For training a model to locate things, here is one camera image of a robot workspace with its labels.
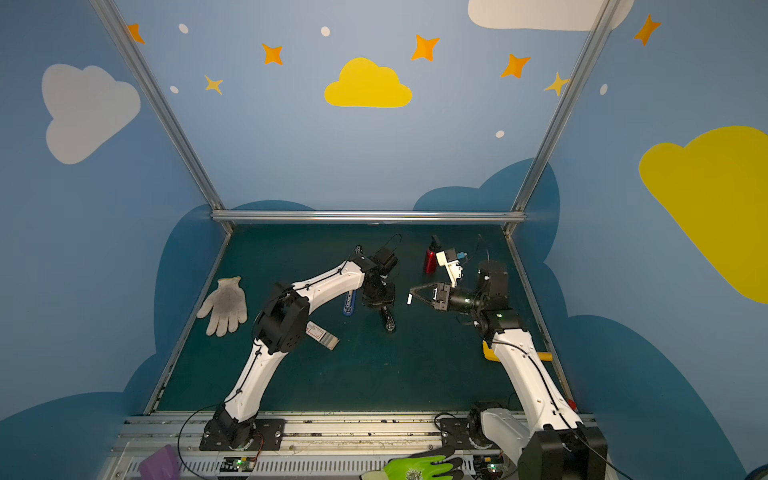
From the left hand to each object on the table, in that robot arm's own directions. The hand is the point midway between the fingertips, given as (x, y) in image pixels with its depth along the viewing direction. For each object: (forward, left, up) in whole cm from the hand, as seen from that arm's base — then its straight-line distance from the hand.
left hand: (395, 306), depth 96 cm
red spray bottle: (+17, -12, +6) cm, 22 cm away
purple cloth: (-43, +56, -2) cm, 70 cm away
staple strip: (-11, -2, +23) cm, 26 cm away
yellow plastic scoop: (-15, -28, -1) cm, 32 cm away
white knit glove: (+1, +56, -3) cm, 56 cm away
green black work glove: (-42, -8, -2) cm, 43 cm away
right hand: (-9, -4, +24) cm, 26 cm away
